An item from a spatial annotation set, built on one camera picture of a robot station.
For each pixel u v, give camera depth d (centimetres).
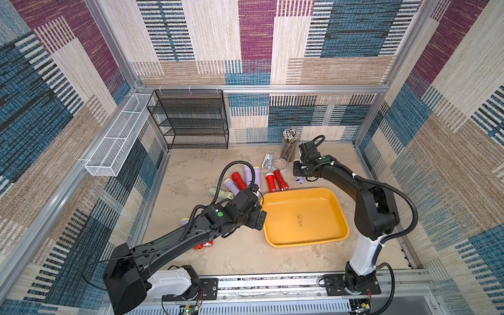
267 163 109
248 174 103
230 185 98
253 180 99
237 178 100
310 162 75
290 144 102
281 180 102
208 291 73
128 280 37
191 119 111
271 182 102
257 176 104
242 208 57
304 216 92
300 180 90
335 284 73
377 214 50
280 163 110
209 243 83
